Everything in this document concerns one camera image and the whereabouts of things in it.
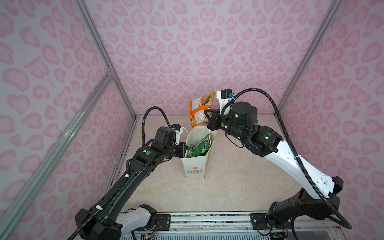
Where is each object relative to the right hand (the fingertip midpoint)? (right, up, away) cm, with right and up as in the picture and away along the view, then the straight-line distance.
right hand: (203, 112), depth 60 cm
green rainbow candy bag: (+1, -16, +18) cm, 24 cm away
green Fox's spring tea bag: (-6, -19, +25) cm, 32 cm away
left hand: (-7, -15, +13) cm, 21 cm away
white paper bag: (-1, -14, +26) cm, 29 cm away
